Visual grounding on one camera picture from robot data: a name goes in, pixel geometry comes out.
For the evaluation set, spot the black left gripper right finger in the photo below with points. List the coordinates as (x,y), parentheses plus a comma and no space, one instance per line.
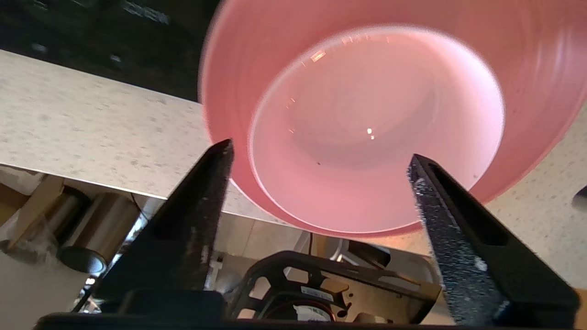
(477,275)

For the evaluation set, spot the black induction cooktop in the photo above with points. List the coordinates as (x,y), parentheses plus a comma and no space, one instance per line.
(114,41)

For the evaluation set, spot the brown cardboard strip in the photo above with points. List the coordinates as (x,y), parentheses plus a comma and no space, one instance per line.
(36,206)

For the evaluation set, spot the shiny metal cylinder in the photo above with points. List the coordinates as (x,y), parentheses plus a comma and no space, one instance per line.
(66,213)
(101,229)

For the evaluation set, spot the black robot torso frame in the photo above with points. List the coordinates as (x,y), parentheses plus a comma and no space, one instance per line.
(367,279)

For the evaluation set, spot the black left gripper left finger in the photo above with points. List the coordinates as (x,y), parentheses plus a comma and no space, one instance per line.
(183,238)

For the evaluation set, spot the large pink plate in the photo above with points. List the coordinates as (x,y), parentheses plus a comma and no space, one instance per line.
(238,68)

